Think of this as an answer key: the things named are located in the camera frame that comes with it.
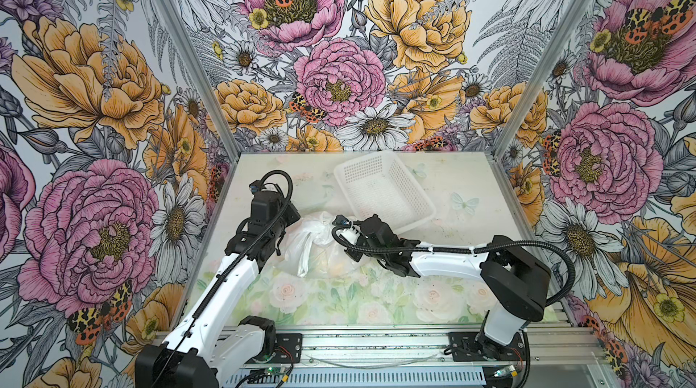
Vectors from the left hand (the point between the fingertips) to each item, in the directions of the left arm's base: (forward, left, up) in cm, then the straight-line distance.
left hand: (292, 212), depth 82 cm
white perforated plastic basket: (+24, -28, -17) cm, 41 cm away
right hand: (-5, -15, -7) cm, 17 cm away
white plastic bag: (-11, -6, -2) cm, 13 cm away
